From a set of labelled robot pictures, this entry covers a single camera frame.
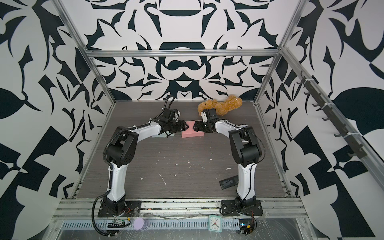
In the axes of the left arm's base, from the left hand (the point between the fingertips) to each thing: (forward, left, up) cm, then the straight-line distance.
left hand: (187, 124), depth 99 cm
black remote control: (-35, -23, -6) cm, 42 cm away
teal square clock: (-53, -12, -4) cm, 54 cm away
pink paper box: (-5, -2, -1) cm, 5 cm away
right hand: (0, -7, -2) cm, 7 cm away
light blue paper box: (-13, +13, +9) cm, 20 cm away
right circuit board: (-54, -27, -7) cm, 61 cm away
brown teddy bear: (+10, -23, +4) cm, 26 cm away
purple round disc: (-52, +20, +3) cm, 56 cm away
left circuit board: (-51, +34, -9) cm, 62 cm away
